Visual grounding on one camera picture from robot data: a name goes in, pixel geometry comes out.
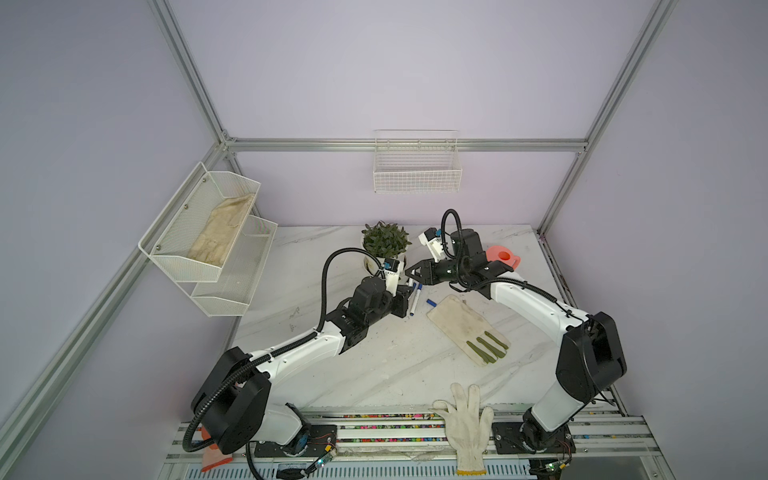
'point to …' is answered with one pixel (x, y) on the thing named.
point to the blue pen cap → (430, 302)
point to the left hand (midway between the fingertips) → (409, 289)
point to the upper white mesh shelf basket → (193, 239)
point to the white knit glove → (466, 431)
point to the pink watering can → (504, 255)
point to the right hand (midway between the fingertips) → (407, 271)
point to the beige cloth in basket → (212, 243)
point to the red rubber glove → (213, 457)
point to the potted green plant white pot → (383, 241)
